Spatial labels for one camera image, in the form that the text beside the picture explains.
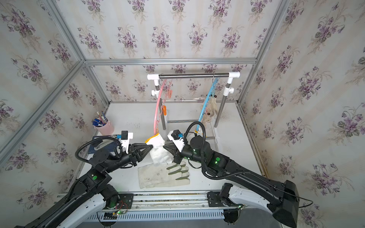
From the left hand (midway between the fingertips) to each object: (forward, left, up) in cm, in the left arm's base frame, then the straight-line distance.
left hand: (153, 149), depth 62 cm
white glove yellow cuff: (-1, -2, -4) cm, 5 cm away
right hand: (+2, -6, -1) cm, 7 cm away
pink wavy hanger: (+10, 0, +3) cm, 11 cm away
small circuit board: (-22, +22, -32) cm, 44 cm away
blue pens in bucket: (+31, +42, -19) cm, 55 cm away
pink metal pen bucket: (+26, +38, -23) cm, 51 cm away
